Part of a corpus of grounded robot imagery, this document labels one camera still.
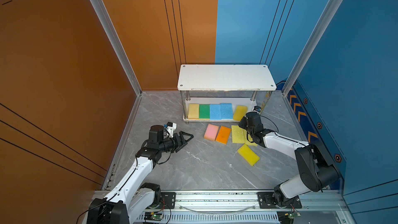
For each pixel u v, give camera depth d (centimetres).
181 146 71
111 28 85
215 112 99
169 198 74
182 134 72
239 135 95
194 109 100
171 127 76
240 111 100
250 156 87
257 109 81
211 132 96
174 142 70
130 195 46
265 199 72
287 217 70
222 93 120
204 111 98
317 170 44
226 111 99
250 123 73
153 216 71
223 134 96
